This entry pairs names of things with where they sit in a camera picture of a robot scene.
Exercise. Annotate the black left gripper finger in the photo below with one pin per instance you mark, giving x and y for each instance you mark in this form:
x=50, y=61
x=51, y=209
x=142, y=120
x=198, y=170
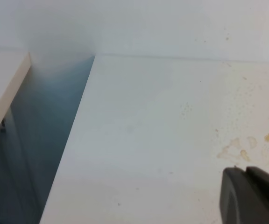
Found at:
x=244, y=196

